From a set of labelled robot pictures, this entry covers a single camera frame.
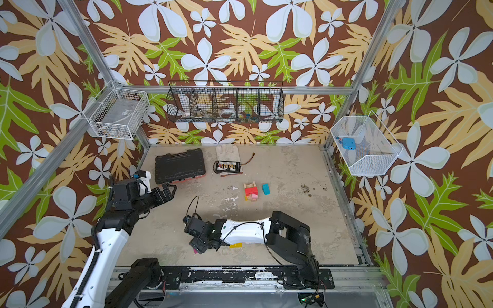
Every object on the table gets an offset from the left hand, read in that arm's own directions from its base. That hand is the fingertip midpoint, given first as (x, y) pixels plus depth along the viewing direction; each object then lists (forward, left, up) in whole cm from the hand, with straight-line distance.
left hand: (166, 187), depth 77 cm
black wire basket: (+46, -22, +10) cm, 52 cm away
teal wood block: (+11, -43, -18) cm, 48 cm away
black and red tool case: (+24, +10, -19) cm, 32 cm away
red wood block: (+8, -36, -15) cm, 40 cm away
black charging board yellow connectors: (+26, -18, -18) cm, 36 cm away
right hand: (-15, -12, -17) cm, 26 cm away
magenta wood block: (-19, -11, -21) cm, 30 cm away
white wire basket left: (+32, +26, +12) cm, 43 cm away
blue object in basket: (+20, -79, +6) cm, 82 cm away
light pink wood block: (+5, -37, -17) cm, 41 cm away
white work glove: (+37, -22, -19) cm, 47 cm away
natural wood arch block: (+11, -35, -15) cm, 39 cm away
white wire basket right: (+18, -85, +7) cm, 88 cm away
